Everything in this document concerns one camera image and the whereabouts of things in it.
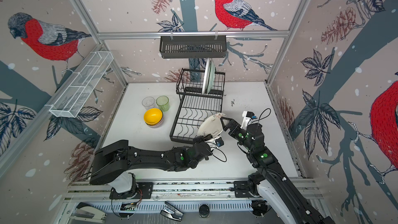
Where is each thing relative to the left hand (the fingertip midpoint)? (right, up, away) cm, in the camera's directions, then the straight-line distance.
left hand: (210, 136), depth 77 cm
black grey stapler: (-57, -33, -9) cm, 67 cm away
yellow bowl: (-35, +8, +17) cm, 40 cm away
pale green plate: (+1, +28, +2) cm, 28 cm away
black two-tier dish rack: (-9, +15, +27) cm, 32 cm away
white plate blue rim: (-2, +29, -2) cm, 29 cm away
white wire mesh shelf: (-67, +20, -4) cm, 70 cm away
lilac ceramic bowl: (-31, +3, +13) cm, 33 cm away
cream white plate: (+2, +3, +11) cm, 11 cm away
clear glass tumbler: (-42, +16, +28) cm, 53 cm away
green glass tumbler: (-31, +16, +24) cm, 42 cm away
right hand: (+6, +7, -2) cm, 10 cm away
